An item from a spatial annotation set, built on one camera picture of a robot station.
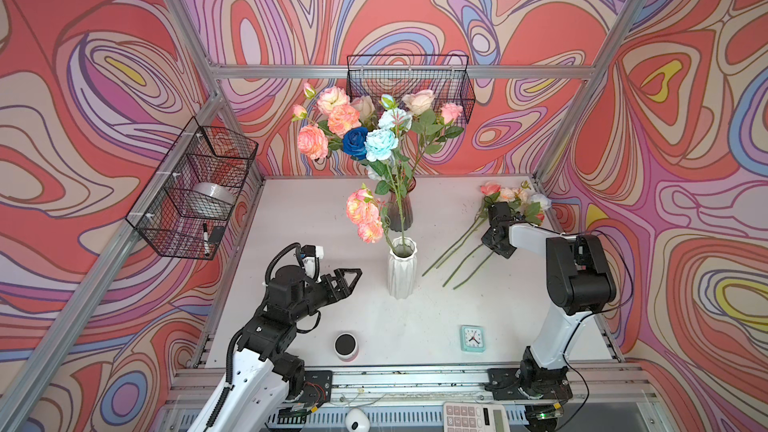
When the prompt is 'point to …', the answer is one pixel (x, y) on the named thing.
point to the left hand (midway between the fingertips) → (357, 275)
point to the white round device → (357, 421)
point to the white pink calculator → (475, 417)
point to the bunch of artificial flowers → (526, 204)
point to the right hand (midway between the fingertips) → (496, 248)
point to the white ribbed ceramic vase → (402, 267)
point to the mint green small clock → (472, 338)
